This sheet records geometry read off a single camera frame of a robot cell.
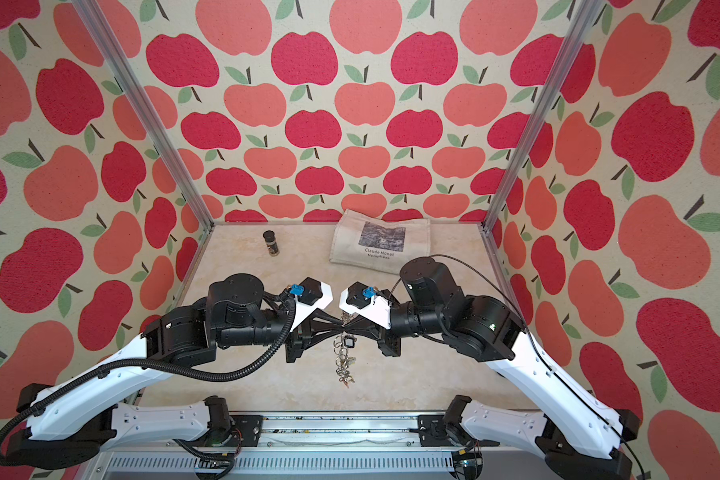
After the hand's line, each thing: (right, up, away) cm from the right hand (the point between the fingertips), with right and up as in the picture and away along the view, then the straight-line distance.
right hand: (357, 320), depth 56 cm
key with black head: (-2, -4, 0) cm, 4 cm away
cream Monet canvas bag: (+7, +16, +49) cm, 52 cm away
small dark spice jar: (-32, +14, +52) cm, 63 cm away
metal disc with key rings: (-3, -7, -1) cm, 8 cm away
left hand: (-2, -1, -4) cm, 4 cm away
